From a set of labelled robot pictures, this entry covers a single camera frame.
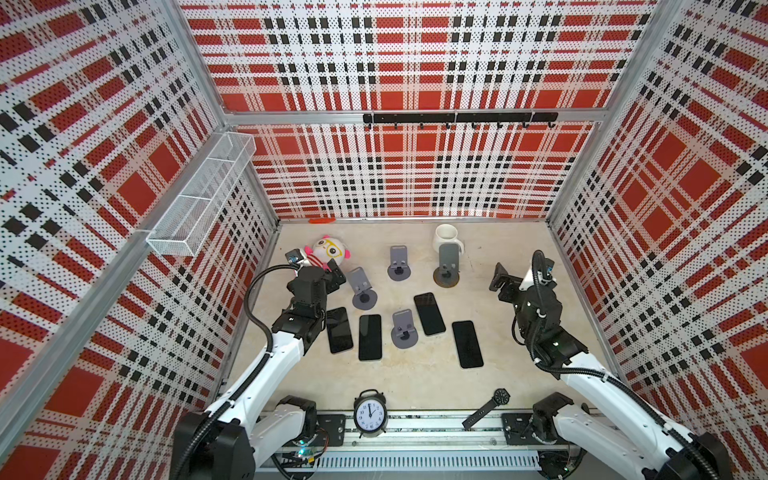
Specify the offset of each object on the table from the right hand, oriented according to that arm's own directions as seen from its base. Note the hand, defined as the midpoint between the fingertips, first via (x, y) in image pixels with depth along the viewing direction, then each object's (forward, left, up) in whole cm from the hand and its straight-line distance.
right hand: (514, 270), depth 78 cm
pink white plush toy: (+21, +57, -16) cm, 63 cm away
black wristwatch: (-26, +4, -22) cm, 34 cm away
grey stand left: (+5, +42, -22) cm, 48 cm away
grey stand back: (+16, +31, -21) cm, 41 cm away
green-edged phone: (-6, +50, -22) cm, 55 cm away
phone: (0, +21, -23) cm, 32 cm away
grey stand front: (-10, +29, -18) cm, 36 cm away
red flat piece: (+45, +65, -25) cm, 83 cm away
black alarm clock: (-30, +38, -20) cm, 52 cm away
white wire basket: (+17, +98, 0) cm, 99 cm away
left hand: (+2, +52, -3) cm, 52 cm away
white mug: (+30, +13, -18) cm, 37 cm away
